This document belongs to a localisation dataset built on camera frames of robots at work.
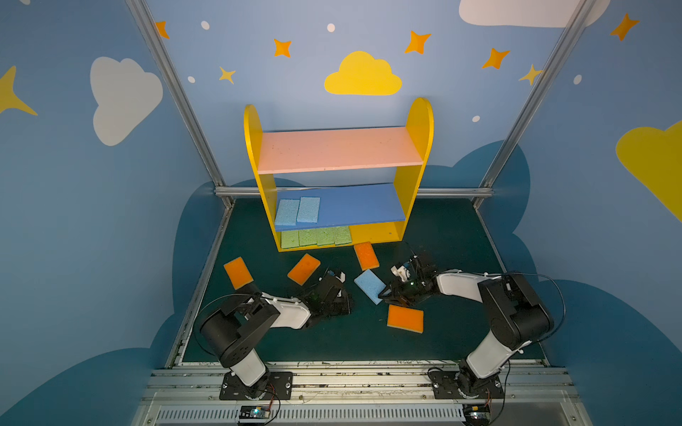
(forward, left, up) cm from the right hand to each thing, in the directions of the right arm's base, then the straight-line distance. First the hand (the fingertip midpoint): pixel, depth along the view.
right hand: (384, 295), depth 90 cm
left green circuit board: (-36, +37, -2) cm, 51 cm away
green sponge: (+21, +37, +2) cm, 43 cm away
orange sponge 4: (-7, -7, -2) cm, 10 cm away
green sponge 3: (+25, +23, 0) cm, 34 cm away
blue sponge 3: (+4, +5, -1) cm, 6 cm away
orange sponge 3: (+17, +6, -1) cm, 18 cm away
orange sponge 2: (+8, +30, 0) cm, 31 cm away
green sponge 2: (+23, +30, +2) cm, 37 cm away
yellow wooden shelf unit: (+27, +4, +13) cm, 30 cm away
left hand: (-2, +9, -1) cm, 10 cm away
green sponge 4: (+26, +16, 0) cm, 31 cm away
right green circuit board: (-32, -24, -4) cm, 40 cm away
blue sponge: (+25, +37, +14) cm, 46 cm away
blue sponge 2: (+27, +29, +13) cm, 42 cm away
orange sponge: (+6, +54, -1) cm, 54 cm away
